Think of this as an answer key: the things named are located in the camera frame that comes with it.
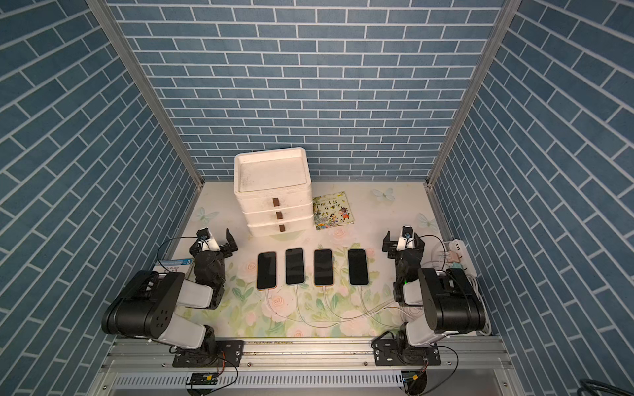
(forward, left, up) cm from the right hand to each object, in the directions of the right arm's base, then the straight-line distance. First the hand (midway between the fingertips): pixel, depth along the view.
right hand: (404, 233), depth 90 cm
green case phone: (-12, +40, -9) cm, 43 cm away
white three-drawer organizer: (+5, +48, +15) cm, 50 cm away
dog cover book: (-16, +80, -9) cm, 82 cm away
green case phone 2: (-11, +16, -10) cm, 22 cm away
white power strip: (+2, -23, -8) cm, 24 cm away
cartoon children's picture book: (+16, +28, -9) cm, 34 cm away
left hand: (-6, +67, +2) cm, 67 cm away
